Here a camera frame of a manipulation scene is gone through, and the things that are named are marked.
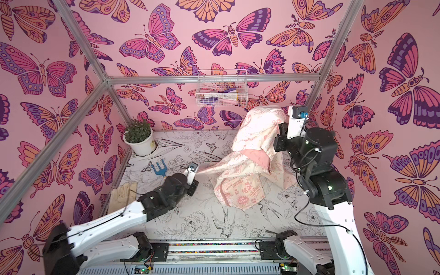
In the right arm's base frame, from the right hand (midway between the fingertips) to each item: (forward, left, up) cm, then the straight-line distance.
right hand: (285, 121), depth 56 cm
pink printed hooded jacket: (-3, +8, -23) cm, 24 cm away
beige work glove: (-7, +74, -47) cm, 88 cm away
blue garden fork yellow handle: (+9, +58, -48) cm, 76 cm away
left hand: (-2, +33, -29) cm, 44 cm away
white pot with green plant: (+22, +69, -32) cm, 79 cm away
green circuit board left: (-38, +56, -50) cm, 84 cm away
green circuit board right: (-35, -7, -49) cm, 61 cm away
